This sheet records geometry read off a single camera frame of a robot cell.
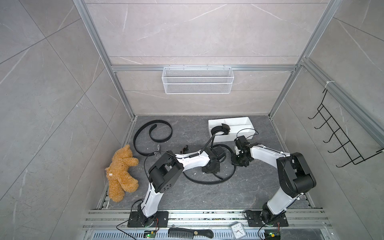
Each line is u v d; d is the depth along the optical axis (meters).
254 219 0.73
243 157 0.77
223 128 0.98
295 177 0.47
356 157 0.58
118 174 0.78
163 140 1.04
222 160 0.76
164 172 0.52
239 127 1.04
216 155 0.72
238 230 0.69
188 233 0.70
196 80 1.01
